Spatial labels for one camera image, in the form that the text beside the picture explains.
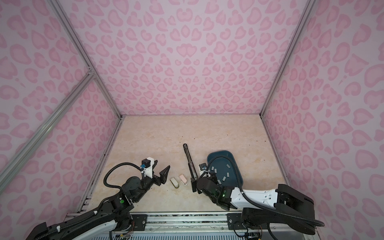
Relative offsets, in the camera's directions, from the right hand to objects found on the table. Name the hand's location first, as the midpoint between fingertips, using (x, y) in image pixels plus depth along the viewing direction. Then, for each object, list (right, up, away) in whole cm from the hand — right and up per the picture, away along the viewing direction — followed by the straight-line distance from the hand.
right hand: (198, 177), depth 82 cm
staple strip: (+18, +4, +11) cm, 22 cm away
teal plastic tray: (+16, +2, +10) cm, 18 cm away
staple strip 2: (+10, +1, +9) cm, 14 cm away
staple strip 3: (+18, -1, +6) cm, 19 cm away
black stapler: (-3, +1, +6) cm, 7 cm away
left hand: (-18, +10, -6) cm, 21 cm away
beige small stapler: (-13, -4, +2) cm, 14 cm away
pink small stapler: (-9, -2, +3) cm, 9 cm away
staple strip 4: (+15, -3, +6) cm, 16 cm away
